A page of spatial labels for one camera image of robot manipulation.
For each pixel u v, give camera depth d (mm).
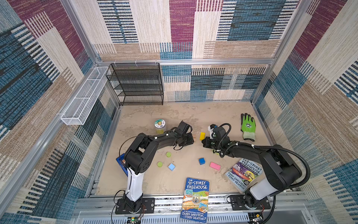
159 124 965
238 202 732
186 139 871
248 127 1026
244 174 811
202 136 992
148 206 730
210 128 865
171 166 850
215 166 852
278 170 458
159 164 871
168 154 913
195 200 729
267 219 694
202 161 875
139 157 523
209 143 826
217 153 714
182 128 776
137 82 1084
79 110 713
